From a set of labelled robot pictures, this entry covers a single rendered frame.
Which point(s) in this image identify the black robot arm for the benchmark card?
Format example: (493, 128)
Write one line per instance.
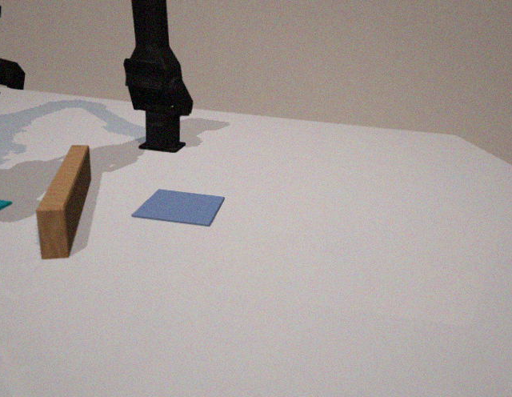
(154, 78)

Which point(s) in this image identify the brown wooden block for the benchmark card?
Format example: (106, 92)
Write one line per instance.
(60, 210)

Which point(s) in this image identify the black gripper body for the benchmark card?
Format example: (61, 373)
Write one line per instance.
(11, 75)

